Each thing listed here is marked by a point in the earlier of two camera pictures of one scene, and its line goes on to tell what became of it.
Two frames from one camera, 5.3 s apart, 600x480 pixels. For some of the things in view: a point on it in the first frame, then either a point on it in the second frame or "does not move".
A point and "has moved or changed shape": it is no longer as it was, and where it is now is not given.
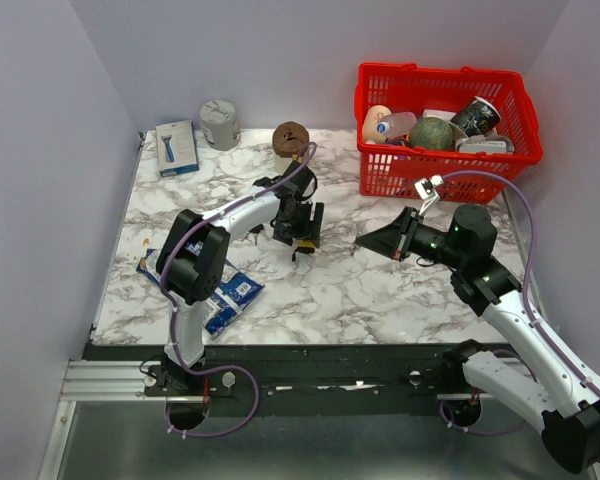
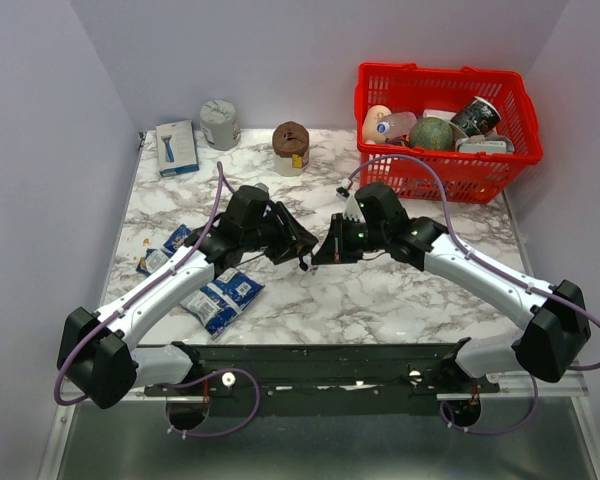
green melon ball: [431, 133] does not move
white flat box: [480, 145] does not move
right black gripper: [391, 240] to [335, 248]
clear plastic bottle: [397, 124] does not move
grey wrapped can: [218, 125] does not move
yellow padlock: [305, 247] has moved or changed shape
